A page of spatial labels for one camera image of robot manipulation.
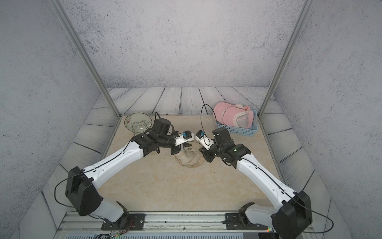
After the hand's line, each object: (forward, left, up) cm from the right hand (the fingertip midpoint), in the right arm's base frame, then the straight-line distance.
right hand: (201, 149), depth 76 cm
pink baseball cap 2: (+36, -28, -14) cm, 47 cm away
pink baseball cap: (+39, -18, -13) cm, 45 cm away
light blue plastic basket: (+24, -33, -16) cm, 44 cm away
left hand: (+2, +5, +3) cm, 6 cm away
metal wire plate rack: (+23, +44, -9) cm, 51 cm away
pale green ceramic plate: (+25, +42, -6) cm, 49 cm away
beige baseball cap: (+3, +7, -13) cm, 15 cm away
